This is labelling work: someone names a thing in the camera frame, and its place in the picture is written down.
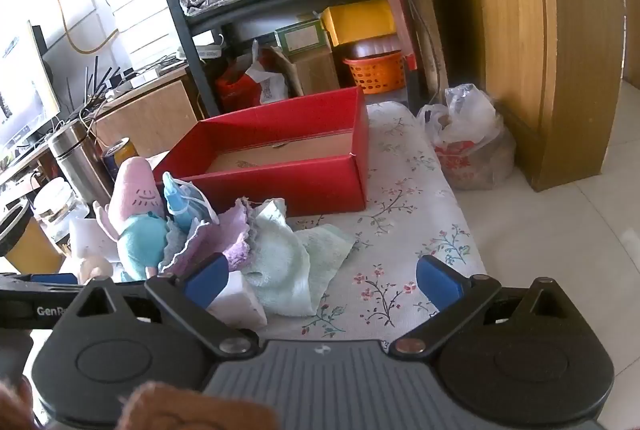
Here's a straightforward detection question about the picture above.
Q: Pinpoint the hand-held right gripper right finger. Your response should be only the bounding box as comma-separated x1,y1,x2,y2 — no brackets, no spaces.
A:
389,254,583,358

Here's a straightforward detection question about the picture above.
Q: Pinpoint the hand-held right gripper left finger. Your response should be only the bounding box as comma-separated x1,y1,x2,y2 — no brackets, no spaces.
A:
60,252,261,356

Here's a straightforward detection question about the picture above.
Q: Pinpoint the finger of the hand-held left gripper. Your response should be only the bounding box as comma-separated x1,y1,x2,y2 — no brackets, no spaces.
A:
0,272,91,296

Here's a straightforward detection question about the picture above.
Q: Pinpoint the white sponge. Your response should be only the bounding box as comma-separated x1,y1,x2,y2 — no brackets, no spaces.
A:
70,216,123,261
205,267,268,328

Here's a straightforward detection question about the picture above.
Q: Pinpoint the purple washcloth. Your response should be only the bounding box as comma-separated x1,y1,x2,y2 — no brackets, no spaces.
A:
160,197,256,276

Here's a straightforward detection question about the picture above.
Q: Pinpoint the cream bear plush toy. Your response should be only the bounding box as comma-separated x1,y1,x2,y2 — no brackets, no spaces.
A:
77,256,113,285

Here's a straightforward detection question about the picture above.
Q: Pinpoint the pale green towel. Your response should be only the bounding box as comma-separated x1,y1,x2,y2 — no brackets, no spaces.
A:
242,199,357,318

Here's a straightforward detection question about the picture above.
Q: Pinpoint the pink pig plush toy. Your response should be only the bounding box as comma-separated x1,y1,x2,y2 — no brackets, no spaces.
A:
95,157,171,282

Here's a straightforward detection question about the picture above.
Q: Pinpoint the red cardboard box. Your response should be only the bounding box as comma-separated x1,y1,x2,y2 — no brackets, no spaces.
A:
152,86,370,217

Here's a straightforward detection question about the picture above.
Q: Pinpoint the yellow bin with black rim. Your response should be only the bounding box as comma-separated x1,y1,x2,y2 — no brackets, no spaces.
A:
0,200,66,273

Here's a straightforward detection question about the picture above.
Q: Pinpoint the glass jar with clear lid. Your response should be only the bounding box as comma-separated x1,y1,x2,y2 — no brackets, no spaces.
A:
32,177,91,243

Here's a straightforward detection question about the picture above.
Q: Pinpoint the floral tablecloth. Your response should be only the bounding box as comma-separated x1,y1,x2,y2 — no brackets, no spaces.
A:
60,102,488,346

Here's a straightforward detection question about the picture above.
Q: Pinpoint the stainless steel thermos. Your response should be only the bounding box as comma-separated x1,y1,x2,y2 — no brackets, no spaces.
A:
47,120,113,206

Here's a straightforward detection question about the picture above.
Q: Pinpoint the blue and yellow drink can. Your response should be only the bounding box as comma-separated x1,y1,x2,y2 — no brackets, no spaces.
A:
102,137,140,181

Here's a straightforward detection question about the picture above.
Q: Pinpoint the clear plastic bag red print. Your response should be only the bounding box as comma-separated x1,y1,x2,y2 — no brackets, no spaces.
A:
416,84,517,191

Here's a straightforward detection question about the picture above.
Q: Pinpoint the black router with antennas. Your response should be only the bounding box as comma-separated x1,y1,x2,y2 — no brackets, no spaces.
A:
67,55,126,111

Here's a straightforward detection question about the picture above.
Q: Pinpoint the flat screen television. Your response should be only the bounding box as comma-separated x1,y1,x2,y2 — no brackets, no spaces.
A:
0,20,61,146

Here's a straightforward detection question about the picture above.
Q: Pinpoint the white printed plastic bag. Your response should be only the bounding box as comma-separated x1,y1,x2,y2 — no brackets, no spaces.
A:
245,40,291,106

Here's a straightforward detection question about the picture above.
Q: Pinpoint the white power strip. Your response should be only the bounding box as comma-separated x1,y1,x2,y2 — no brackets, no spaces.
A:
107,60,181,91

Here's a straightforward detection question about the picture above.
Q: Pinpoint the orange plastic basket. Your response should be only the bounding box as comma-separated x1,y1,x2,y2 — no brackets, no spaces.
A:
342,51,407,93

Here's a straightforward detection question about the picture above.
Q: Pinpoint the white plug adapter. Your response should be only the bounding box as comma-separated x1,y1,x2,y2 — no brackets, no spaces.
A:
192,35,226,58

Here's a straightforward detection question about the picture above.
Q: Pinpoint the brown cardboard box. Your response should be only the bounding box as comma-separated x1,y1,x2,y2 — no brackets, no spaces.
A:
285,45,341,98

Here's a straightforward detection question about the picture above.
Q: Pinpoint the black metal shelf rack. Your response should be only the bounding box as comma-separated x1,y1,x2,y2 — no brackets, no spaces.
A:
142,0,431,118

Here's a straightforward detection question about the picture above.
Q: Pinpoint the green-edged box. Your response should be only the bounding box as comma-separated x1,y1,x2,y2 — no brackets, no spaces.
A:
274,20,331,56

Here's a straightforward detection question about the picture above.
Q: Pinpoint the wooden wardrobe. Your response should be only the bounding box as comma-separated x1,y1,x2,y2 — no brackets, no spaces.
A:
420,0,640,193

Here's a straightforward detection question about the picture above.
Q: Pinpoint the yellow box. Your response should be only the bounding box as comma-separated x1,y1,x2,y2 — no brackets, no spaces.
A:
320,0,398,47

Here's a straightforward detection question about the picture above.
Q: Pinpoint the brown cardboard sheet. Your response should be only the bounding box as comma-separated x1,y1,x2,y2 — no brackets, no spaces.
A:
397,0,448,101

